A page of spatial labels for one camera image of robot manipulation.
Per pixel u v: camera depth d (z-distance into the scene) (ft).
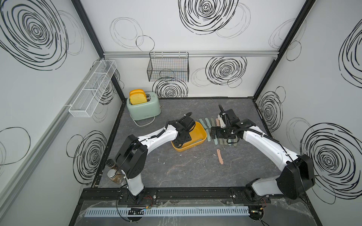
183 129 2.10
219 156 2.86
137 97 3.05
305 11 2.42
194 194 2.47
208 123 3.44
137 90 3.10
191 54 3.01
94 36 2.71
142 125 3.35
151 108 3.27
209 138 2.51
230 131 1.97
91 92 2.52
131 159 1.50
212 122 3.43
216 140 3.08
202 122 3.43
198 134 3.20
